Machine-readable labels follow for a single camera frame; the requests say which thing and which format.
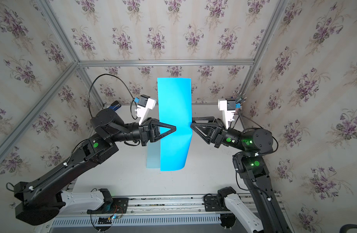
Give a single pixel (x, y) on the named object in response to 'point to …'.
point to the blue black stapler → (115, 105)
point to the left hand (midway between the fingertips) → (175, 131)
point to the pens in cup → (239, 97)
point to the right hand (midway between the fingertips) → (195, 127)
